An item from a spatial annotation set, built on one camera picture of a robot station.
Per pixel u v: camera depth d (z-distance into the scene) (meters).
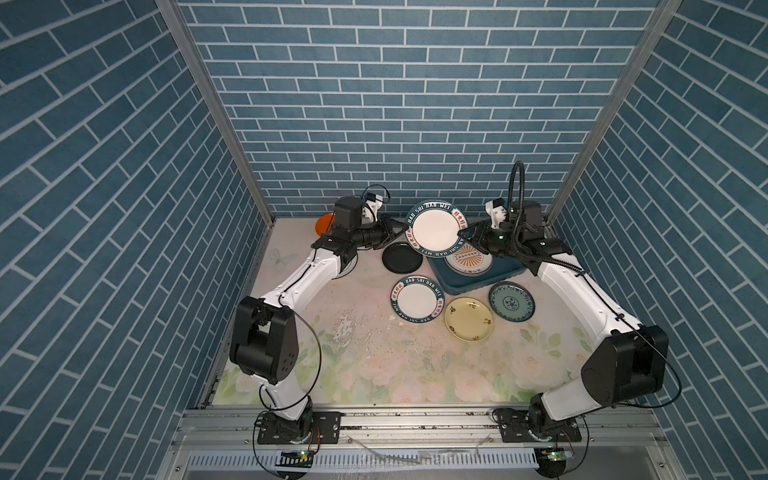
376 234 0.73
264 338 0.46
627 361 0.43
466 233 0.79
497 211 0.75
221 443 0.73
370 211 0.69
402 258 1.08
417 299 0.97
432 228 0.83
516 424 0.74
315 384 0.81
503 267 1.01
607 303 0.48
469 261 1.05
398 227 0.81
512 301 0.97
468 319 0.93
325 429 0.74
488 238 0.72
